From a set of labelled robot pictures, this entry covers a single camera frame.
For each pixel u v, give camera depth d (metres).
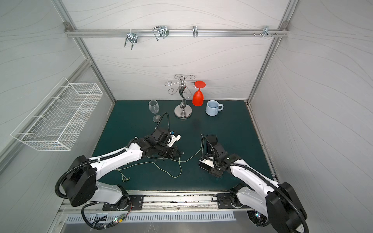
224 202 0.73
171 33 0.80
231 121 1.12
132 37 0.79
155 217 0.70
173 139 0.78
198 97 0.98
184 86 0.93
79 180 0.41
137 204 0.73
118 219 0.68
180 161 0.86
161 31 0.77
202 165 0.77
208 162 0.76
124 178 0.81
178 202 0.75
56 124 0.68
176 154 0.71
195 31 0.78
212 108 1.09
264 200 0.44
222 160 0.66
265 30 0.76
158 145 0.67
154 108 1.01
